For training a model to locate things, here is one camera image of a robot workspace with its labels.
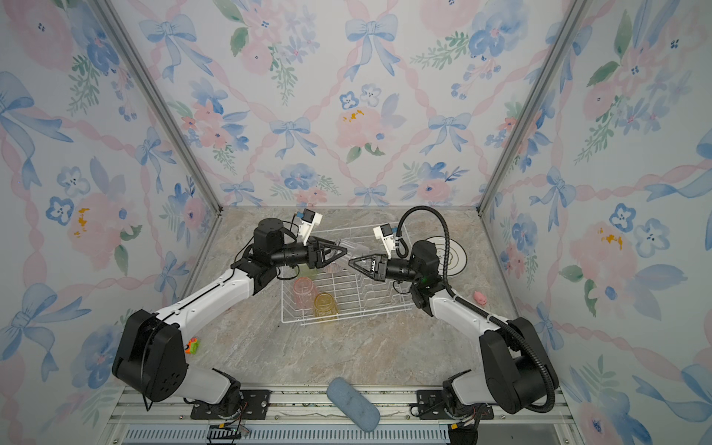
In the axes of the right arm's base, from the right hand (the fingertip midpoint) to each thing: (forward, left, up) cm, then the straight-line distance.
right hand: (351, 263), depth 73 cm
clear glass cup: (+3, -1, +2) cm, 4 cm away
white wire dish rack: (+6, +4, -25) cm, 26 cm away
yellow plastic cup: (-1, +9, -23) cm, 24 cm away
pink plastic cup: (-1, +14, -15) cm, 21 cm away
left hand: (+4, +2, +1) cm, 5 cm away
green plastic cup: (+10, +16, -20) cm, 27 cm away
